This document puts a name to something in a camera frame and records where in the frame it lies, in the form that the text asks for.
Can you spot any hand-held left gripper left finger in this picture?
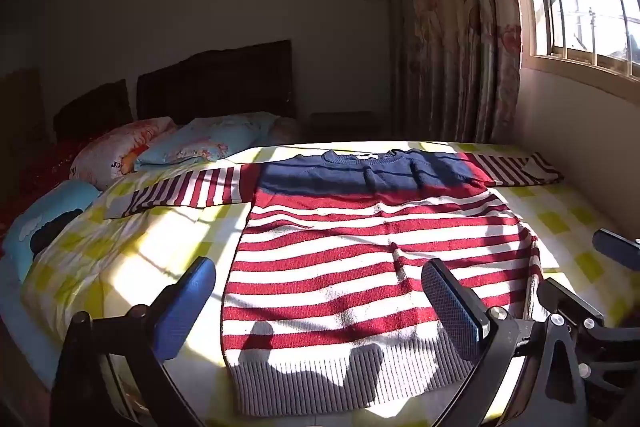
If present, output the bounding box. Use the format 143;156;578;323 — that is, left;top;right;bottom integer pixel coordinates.
50;256;218;427

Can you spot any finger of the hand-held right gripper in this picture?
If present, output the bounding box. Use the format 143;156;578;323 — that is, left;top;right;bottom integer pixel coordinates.
592;228;640;259
537;276;607;330

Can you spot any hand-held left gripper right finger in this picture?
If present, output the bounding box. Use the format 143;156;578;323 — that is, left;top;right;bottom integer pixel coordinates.
421;258;588;427

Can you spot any red white navy striped sweater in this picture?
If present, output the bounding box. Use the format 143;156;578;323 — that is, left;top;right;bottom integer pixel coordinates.
105;148;566;417

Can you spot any yellow white checkered bed sheet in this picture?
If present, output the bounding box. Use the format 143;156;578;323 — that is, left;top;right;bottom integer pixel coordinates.
20;140;640;427

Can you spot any light blue floral pillow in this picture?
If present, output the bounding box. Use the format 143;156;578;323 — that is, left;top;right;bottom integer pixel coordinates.
134;112;281;172

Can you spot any pink floral pillow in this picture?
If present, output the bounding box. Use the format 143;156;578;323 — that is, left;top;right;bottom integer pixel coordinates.
69;117;178;192

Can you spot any red blanket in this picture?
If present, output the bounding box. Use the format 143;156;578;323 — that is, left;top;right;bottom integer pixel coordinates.
0;137;101;248

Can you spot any beige pillow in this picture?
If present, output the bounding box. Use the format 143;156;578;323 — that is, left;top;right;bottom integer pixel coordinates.
270;116;301;143

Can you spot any small dark headboard panel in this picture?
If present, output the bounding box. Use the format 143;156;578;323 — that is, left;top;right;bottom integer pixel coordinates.
52;80;135;140

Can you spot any large dark headboard panel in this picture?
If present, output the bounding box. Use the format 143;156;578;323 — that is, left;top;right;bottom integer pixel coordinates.
136;40;296;123

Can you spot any brown headboard panel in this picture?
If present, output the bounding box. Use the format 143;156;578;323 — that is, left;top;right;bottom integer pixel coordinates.
0;67;48;168

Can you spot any floral curtain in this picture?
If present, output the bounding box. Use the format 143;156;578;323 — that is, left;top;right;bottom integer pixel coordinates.
377;0;523;143

